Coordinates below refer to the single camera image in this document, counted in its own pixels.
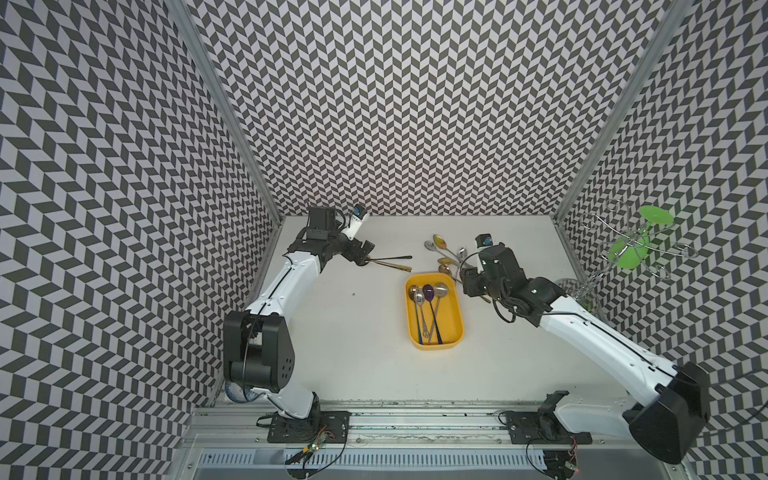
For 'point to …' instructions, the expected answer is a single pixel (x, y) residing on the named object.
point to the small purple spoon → (429, 293)
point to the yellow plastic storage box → (450, 311)
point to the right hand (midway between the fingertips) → (472, 276)
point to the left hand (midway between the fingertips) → (358, 238)
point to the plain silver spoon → (440, 290)
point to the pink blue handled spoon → (411, 292)
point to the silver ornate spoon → (419, 299)
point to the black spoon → (391, 258)
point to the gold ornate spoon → (445, 264)
